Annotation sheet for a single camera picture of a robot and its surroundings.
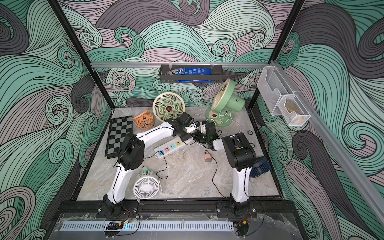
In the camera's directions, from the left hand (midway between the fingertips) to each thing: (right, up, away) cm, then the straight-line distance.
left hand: (187, 131), depth 96 cm
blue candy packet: (+2, +39, -4) cm, 39 cm away
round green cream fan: (-13, +17, +4) cm, 22 cm away
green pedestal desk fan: (+23, +17, -9) cm, 30 cm away
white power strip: (-14, -11, -3) cm, 18 cm away
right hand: (+3, -3, +4) cm, 6 cm away
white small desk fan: (-20, -25, -25) cm, 41 cm away
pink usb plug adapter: (+13, -16, -6) cm, 21 cm away
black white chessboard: (-49, +2, +7) cm, 50 cm away
